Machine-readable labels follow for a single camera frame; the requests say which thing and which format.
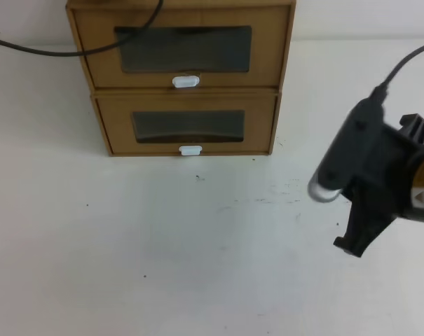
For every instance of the cardboard drawer box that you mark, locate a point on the cardboard drawer box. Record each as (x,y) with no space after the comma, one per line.
(203,121)
(145,44)

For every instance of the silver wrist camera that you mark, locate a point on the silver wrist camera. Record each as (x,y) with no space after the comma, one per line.
(348,151)

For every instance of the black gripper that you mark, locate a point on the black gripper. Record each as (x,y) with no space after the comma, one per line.
(389,185)

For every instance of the white drawer handle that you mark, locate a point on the white drawer handle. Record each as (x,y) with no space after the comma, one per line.
(190,150)
(186,81)

